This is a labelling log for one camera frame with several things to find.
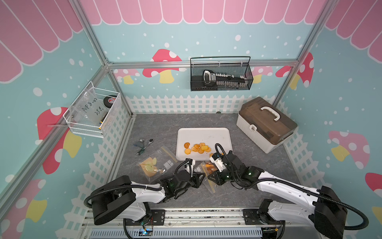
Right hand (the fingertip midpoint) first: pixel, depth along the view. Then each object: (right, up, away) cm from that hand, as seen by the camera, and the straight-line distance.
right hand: (209, 177), depth 78 cm
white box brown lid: (+35, +26, +8) cm, 45 cm away
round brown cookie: (-4, +10, +20) cm, 23 cm away
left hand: (-3, -2, +4) cm, 5 cm away
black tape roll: (-55, +40, +3) cm, 68 cm away
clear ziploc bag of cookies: (-32, +3, +17) cm, 36 cm away
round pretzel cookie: (-13, +14, +25) cm, 32 cm away
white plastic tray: (-5, +15, +25) cm, 29 cm away
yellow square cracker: (-1, +13, +22) cm, 25 cm away
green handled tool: (-43, +11, +22) cm, 49 cm away
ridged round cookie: (-7, +12, +22) cm, 26 cm away
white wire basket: (-52, +25, -11) cm, 59 cm away
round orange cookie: (-12, +10, +20) cm, 25 cm away
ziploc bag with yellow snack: (0, +1, +12) cm, 12 cm away
